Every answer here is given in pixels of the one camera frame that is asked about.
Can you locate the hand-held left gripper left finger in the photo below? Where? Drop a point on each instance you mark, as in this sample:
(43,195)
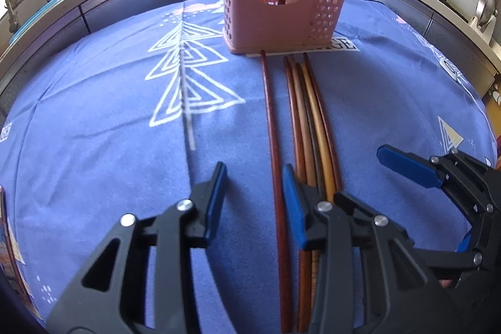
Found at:
(217,197)

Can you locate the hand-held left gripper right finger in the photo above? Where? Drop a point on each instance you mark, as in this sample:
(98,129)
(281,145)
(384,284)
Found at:
(293,208)

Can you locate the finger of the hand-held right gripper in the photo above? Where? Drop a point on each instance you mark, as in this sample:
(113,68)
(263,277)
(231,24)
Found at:
(450,259)
(407,165)

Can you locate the dark red single chopstick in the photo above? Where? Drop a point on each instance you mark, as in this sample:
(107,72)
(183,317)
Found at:
(274,162)

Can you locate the bunch of wooden chopsticks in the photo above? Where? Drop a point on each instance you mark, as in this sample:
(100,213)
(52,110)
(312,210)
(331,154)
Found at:
(313,122)

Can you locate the person's right hand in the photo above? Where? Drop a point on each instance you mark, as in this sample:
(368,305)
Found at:
(446,283)

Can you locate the blue printed tablecloth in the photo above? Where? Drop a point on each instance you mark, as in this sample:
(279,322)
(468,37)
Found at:
(98,162)

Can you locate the steel pot lid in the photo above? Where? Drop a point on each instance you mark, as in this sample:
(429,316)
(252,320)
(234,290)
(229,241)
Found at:
(485,5)

